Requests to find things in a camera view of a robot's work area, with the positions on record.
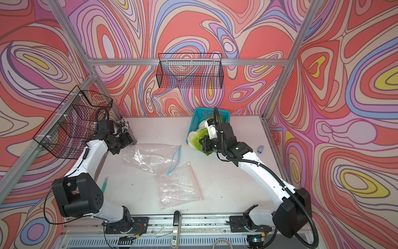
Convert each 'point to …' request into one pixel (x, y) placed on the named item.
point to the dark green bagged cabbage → (194, 137)
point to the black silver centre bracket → (176, 229)
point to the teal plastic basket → (202, 113)
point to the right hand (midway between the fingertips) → (201, 144)
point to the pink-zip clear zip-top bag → (179, 187)
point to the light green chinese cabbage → (202, 127)
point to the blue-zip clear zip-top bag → (156, 158)
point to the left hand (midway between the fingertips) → (129, 142)
